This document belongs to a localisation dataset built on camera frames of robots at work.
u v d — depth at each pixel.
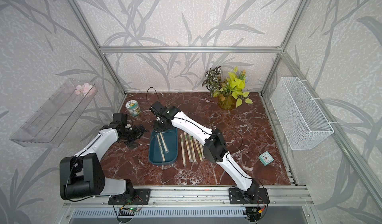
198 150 0.89
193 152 0.89
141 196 0.73
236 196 0.73
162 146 0.81
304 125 0.59
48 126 0.65
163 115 0.62
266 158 0.85
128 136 0.74
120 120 0.71
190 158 0.87
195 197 0.75
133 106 1.02
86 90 0.76
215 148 0.56
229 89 0.94
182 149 0.90
